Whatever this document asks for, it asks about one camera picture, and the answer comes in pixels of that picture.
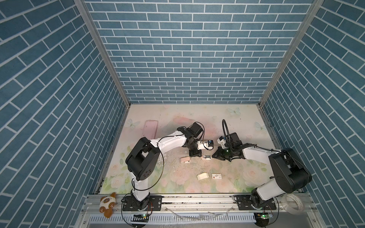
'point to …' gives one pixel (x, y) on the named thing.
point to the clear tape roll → (298, 198)
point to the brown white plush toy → (106, 204)
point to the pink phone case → (150, 128)
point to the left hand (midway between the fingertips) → (200, 152)
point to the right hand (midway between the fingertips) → (211, 154)
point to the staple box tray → (202, 175)
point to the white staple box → (216, 176)
